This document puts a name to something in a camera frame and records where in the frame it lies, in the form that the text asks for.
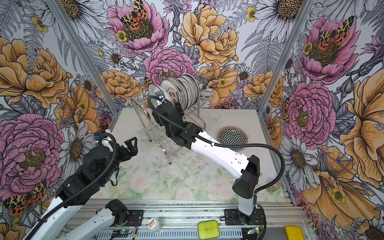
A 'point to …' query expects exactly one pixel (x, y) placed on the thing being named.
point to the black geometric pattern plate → (232, 134)
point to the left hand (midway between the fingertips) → (129, 146)
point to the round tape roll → (154, 225)
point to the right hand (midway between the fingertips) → (166, 109)
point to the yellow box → (294, 232)
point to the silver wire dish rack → (158, 136)
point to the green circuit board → (124, 231)
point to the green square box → (208, 229)
